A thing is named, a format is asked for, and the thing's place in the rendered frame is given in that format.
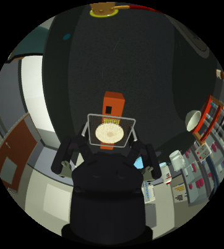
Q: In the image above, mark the white porcelain bowl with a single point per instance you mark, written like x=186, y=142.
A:
x=192, y=121

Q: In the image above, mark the brown bottle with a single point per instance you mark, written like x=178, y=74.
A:
x=219, y=74

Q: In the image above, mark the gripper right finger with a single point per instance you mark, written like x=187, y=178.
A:
x=151, y=157

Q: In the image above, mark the white wall poster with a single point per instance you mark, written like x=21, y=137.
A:
x=179, y=194

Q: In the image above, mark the teal cupboard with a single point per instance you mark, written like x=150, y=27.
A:
x=32, y=42

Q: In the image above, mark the blue glass beaker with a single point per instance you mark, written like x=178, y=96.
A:
x=138, y=163

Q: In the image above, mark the white beaker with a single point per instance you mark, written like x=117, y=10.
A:
x=177, y=161

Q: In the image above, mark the orange box gauze rest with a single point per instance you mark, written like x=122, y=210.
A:
x=114, y=101

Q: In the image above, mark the white board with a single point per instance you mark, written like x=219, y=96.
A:
x=34, y=93

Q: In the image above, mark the dark bench sink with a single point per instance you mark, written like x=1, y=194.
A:
x=195, y=39

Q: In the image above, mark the red test tube rack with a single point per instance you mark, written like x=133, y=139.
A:
x=209, y=115

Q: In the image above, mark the white wall panel box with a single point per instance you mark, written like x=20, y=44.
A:
x=149, y=191

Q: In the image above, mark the brown door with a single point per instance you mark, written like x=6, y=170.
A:
x=14, y=152

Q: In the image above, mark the grey shelf unit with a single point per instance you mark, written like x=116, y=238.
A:
x=206, y=181

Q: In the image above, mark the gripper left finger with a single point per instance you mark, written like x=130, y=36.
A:
x=60, y=153

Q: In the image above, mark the olive green stool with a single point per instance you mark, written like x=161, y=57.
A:
x=66, y=169
x=147, y=173

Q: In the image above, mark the white socket box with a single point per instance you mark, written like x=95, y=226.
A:
x=203, y=151

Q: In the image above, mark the grey cabinet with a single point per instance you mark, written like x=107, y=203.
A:
x=151, y=214

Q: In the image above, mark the brass gas tap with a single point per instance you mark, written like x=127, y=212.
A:
x=103, y=8

